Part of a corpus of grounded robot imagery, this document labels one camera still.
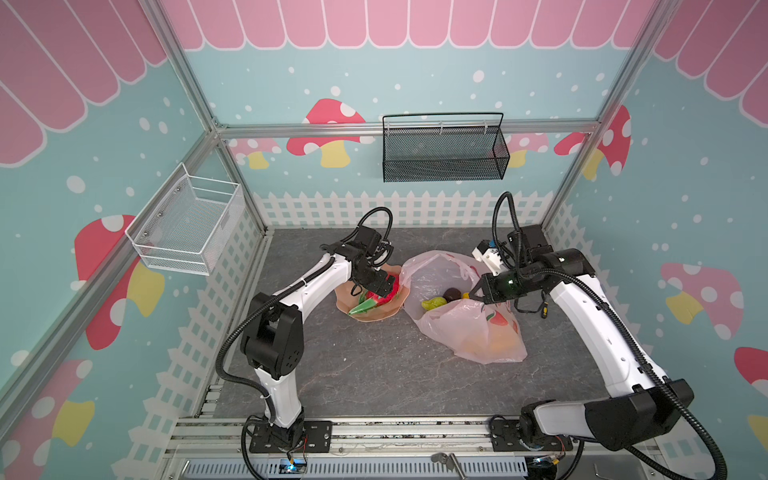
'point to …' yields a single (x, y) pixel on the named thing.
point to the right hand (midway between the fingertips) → (472, 294)
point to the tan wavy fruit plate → (347, 297)
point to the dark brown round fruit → (451, 294)
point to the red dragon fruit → (383, 300)
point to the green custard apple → (433, 302)
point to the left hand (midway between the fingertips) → (375, 286)
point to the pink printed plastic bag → (474, 332)
